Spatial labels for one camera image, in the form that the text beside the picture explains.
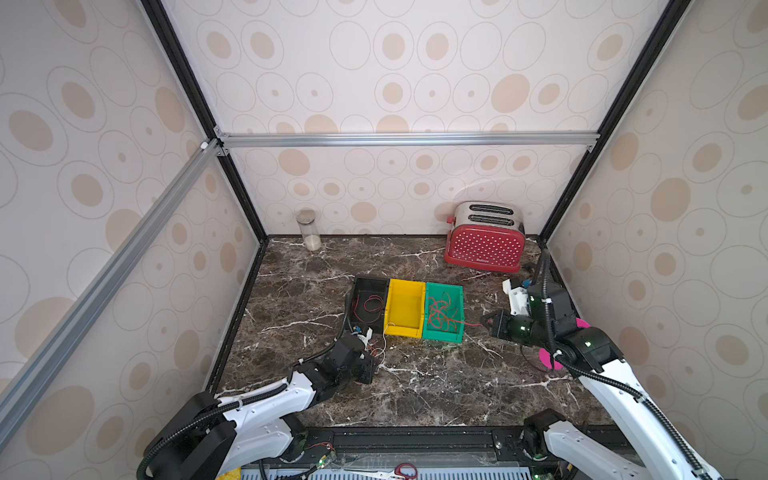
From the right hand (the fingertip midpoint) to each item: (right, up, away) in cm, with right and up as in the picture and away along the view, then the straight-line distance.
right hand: (491, 317), depth 73 cm
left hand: (-27, -15, +11) cm, 32 cm away
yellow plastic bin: (-20, -1, +24) cm, 31 cm away
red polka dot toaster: (+7, +23, +26) cm, 35 cm away
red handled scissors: (-23, -36, -3) cm, 43 cm away
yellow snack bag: (-61, -35, -4) cm, 70 cm away
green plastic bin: (-4, +3, +23) cm, 23 cm away
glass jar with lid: (-55, +29, +33) cm, 70 cm away
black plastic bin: (-33, +5, +34) cm, 47 cm away
